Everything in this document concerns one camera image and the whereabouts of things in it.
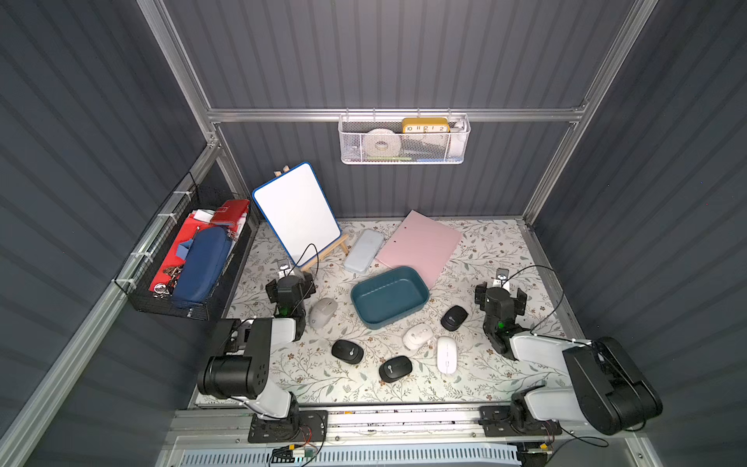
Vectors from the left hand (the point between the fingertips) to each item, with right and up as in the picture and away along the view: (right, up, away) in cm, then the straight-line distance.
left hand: (291, 276), depth 92 cm
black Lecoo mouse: (+19, -21, -8) cm, 30 cm away
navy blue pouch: (-13, +6, -24) cm, 28 cm away
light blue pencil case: (+23, +8, +16) cm, 29 cm away
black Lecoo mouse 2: (+33, -26, -10) cm, 43 cm away
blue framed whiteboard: (+5, +20, -9) cm, 22 cm away
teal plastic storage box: (+32, -7, +6) cm, 34 cm away
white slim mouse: (+48, -22, -10) cm, 54 cm away
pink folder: (+44, +11, +20) cm, 50 cm away
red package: (-14, +19, -13) cm, 27 cm away
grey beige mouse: (+10, -12, -1) cm, 16 cm away
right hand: (+69, -3, -4) cm, 69 cm away
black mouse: (+52, -13, -1) cm, 54 cm away
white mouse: (+40, -18, -5) cm, 44 cm away
